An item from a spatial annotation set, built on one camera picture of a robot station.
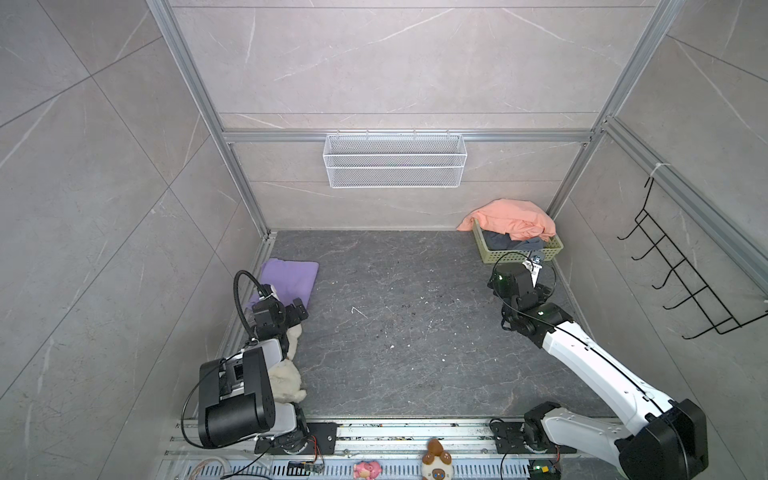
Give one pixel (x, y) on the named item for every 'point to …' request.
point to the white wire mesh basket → (393, 161)
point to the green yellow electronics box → (541, 469)
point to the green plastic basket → (488, 256)
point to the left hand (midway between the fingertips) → (285, 299)
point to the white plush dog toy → (284, 378)
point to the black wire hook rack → (677, 262)
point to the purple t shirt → (291, 280)
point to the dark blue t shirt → (502, 241)
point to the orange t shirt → (522, 219)
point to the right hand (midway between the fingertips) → (514, 274)
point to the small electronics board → (301, 468)
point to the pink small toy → (366, 470)
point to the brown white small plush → (436, 463)
